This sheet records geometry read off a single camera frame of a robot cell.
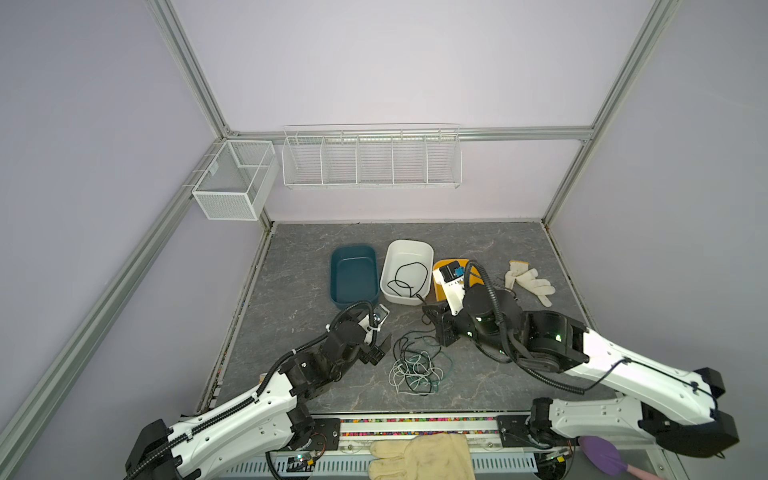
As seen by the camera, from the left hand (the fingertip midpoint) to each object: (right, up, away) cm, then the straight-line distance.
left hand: (373, 325), depth 77 cm
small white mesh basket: (-47, +43, +21) cm, 67 cm away
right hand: (+12, +7, -16) cm, 21 cm away
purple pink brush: (+57, -30, -6) cm, 64 cm away
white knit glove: (+50, +12, +28) cm, 58 cm away
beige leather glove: (+12, -30, -7) cm, 33 cm away
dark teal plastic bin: (-8, +11, +20) cm, 24 cm away
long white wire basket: (-2, +51, +21) cm, 55 cm away
